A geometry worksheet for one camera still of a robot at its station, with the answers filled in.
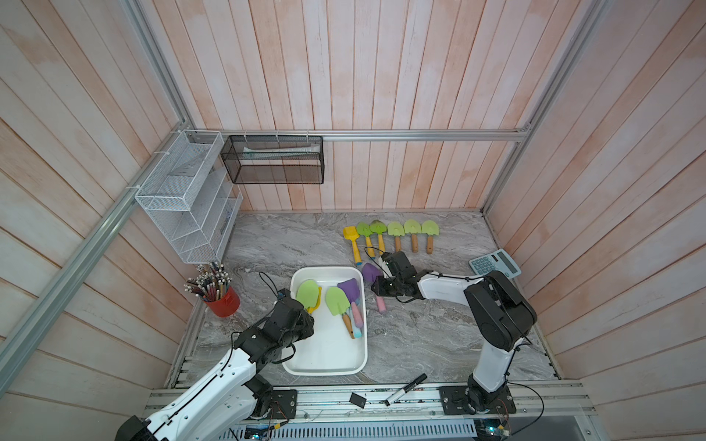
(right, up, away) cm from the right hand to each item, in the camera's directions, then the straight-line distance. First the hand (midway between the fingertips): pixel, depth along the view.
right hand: (373, 286), depth 97 cm
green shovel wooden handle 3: (+26, +22, +17) cm, 38 cm away
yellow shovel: (-21, -7, -6) cm, 23 cm away
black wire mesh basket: (-38, +49, +10) cm, 63 cm away
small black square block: (-6, -28, -22) cm, 36 cm away
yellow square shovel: (-8, +20, +14) cm, 25 cm away
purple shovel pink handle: (-8, 0, -1) cm, 8 cm away
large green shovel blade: (-23, -2, -4) cm, 24 cm away
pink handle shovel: (0, +5, +3) cm, 6 cm away
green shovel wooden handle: (+11, +21, +17) cm, 29 cm away
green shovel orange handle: (+4, +22, +16) cm, 27 cm away
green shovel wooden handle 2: (+19, +22, +17) cm, 34 cm away
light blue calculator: (+47, +9, +4) cm, 48 cm away
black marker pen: (+9, -24, -21) cm, 33 cm away
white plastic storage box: (-15, -17, -15) cm, 27 cm away
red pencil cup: (-47, -4, -13) cm, 49 cm away
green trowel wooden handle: (-13, -5, -6) cm, 15 cm away
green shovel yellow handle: (-2, +21, +14) cm, 25 cm away
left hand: (-21, -9, -15) cm, 27 cm away
